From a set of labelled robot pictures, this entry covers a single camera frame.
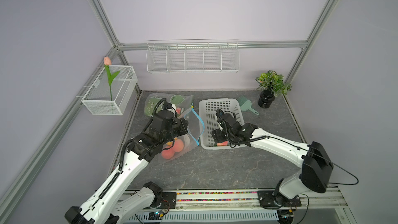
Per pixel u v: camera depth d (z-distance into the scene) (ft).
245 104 3.68
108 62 2.59
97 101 2.16
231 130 2.03
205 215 2.32
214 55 3.27
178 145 2.71
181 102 3.55
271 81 3.00
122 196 1.39
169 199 2.41
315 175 1.37
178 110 3.32
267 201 2.39
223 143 2.82
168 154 2.72
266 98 3.42
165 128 1.68
